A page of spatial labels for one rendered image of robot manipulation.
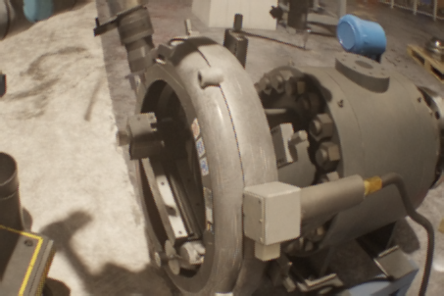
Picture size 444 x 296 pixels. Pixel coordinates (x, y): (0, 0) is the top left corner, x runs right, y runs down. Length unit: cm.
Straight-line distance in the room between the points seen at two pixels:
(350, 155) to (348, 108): 13
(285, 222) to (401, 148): 60
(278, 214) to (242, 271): 21
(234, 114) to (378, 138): 49
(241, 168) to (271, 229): 16
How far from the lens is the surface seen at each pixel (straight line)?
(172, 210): 137
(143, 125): 143
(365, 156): 136
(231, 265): 114
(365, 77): 147
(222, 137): 107
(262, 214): 98
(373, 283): 170
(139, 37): 103
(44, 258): 155
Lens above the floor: 135
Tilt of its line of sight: 28 degrees down
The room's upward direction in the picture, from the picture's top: 5 degrees clockwise
